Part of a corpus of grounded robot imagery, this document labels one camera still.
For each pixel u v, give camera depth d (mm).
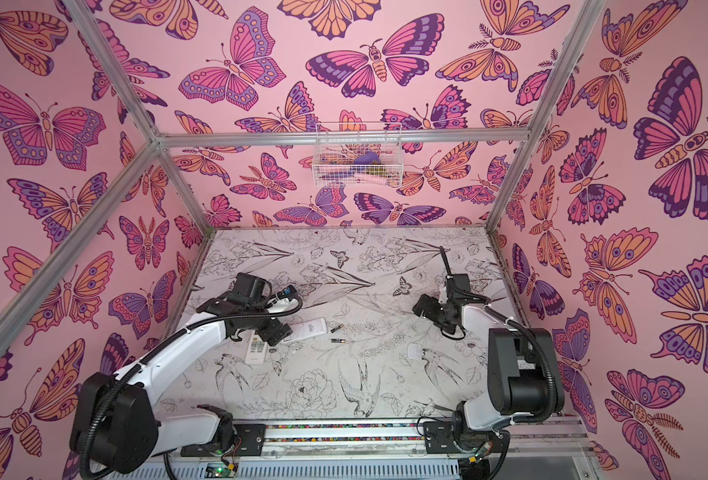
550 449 723
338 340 898
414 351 878
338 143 947
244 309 624
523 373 448
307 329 922
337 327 929
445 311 809
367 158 953
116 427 406
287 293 757
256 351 876
